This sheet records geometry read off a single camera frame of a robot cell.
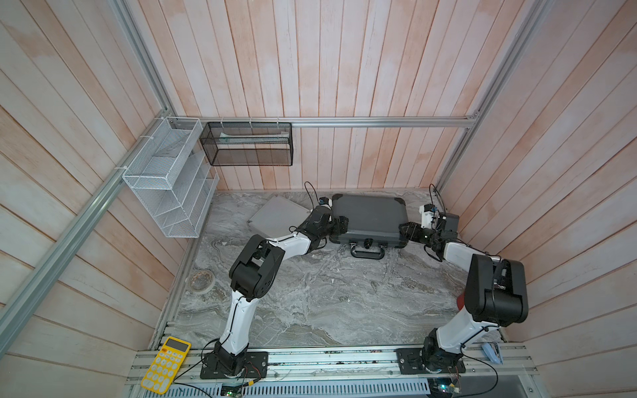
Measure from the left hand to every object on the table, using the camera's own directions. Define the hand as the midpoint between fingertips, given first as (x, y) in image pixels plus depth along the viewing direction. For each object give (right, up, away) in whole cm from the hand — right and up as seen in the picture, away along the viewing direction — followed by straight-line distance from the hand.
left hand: (342, 224), depth 99 cm
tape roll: (-54, -21, -8) cm, 58 cm away
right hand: (+25, 0, -2) cm, 25 cm away
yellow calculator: (-56, -42, -26) cm, 75 cm away
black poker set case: (+12, 0, -5) cm, 13 cm away
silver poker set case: (-28, +3, +8) cm, 29 cm away
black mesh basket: (-36, +31, -8) cm, 48 cm away
